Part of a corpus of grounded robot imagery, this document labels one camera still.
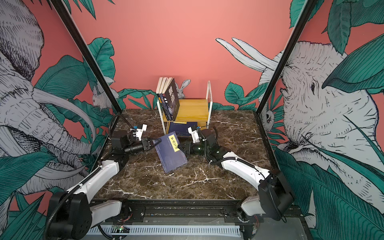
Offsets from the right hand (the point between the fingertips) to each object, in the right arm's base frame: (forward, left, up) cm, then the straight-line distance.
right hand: (177, 146), depth 75 cm
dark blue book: (+24, +1, -15) cm, 28 cm away
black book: (+24, +4, +10) cm, 27 cm away
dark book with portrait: (+24, +4, +13) cm, 28 cm away
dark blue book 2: (-2, +3, -6) cm, 7 cm away
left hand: (+3, +9, +1) cm, 10 cm away
